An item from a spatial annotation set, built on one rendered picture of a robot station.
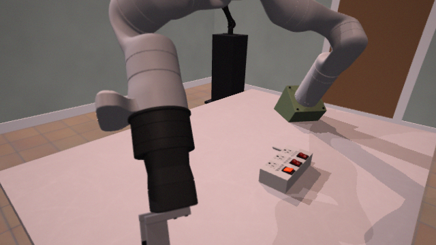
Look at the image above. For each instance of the white power strip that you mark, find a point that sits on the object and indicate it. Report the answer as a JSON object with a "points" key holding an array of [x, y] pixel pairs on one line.
{"points": [[278, 172]]}

